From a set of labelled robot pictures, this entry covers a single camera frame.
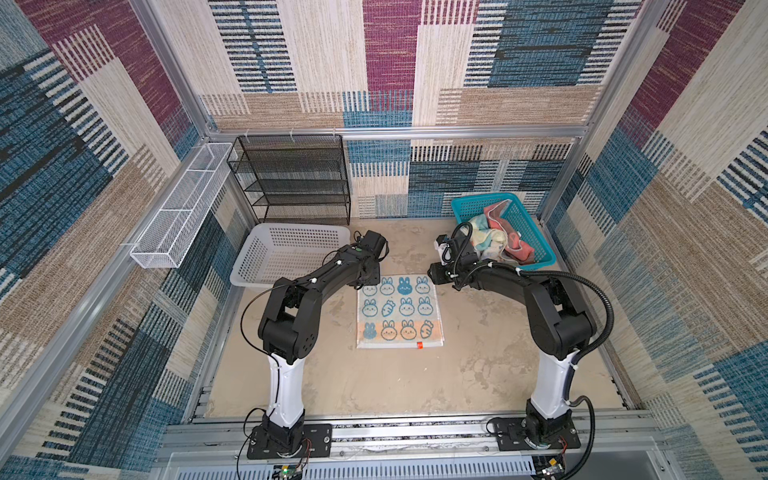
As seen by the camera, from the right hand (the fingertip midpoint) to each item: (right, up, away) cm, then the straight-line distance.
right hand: (435, 273), depth 100 cm
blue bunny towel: (-11, -12, -4) cm, 17 cm away
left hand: (-22, 0, -2) cm, 22 cm away
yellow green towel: (+17, +10, 0) cm, 20 cm away
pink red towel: (+28, +8, +3) cm, 29 cm away
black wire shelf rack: (-49, +33, +10) cm, 60 cm away
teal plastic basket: (+15, +25, +15) cm, 33 cm away
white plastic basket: (-58, +7, +12) cm, 60 cm away
